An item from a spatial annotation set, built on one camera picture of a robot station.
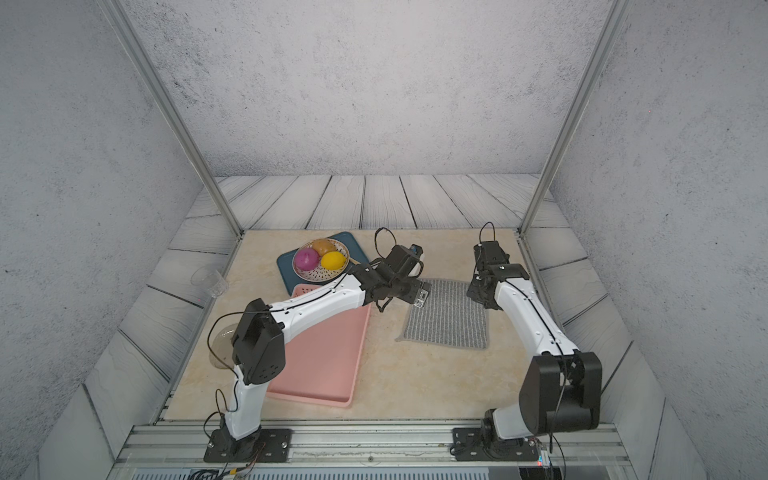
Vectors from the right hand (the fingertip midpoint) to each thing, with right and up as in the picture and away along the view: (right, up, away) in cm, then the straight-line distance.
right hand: (486, 293), depth 85 cm
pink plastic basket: (-48, -22, +5) cm, 53 cm away
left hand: (-18, +1, +1) cm, 18 cm away
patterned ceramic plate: (-52, +4, +22) cm, 57 cm away
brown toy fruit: (-52, +14, +26) cm, 60 cm away
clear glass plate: (-77, -18, +4) cm, 79 cm away
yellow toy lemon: (-47, +9, +22) cm, 53 cm away
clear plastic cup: (-88, +2, +18) cm, 90 cm away
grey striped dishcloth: (-9, -9, +11) cm, 17 cm away
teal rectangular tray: (-64, +6, +23) cm, 69 cm away
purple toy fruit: (-56, +9, +20) cm, 60 cm away
